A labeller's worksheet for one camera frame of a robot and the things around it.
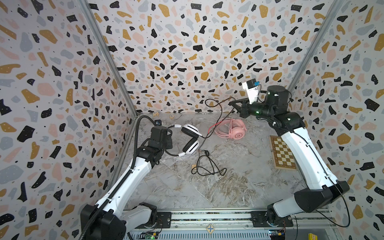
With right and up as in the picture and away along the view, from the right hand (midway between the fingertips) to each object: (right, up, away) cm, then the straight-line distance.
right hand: (231, 99), depth 65 cm
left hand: (-32, -16, +14) cm, 38 cm away
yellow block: (+38, -62, +4) cm, 73 cm away
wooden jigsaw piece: (-50, -2, +56) cm, 75 cm away
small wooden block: (-18, -36, +27) cm, 48 cm away
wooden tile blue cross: (-37, -3, +55) cm, 67 cm away
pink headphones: (+7, -13, +40) cm, 42 cm away
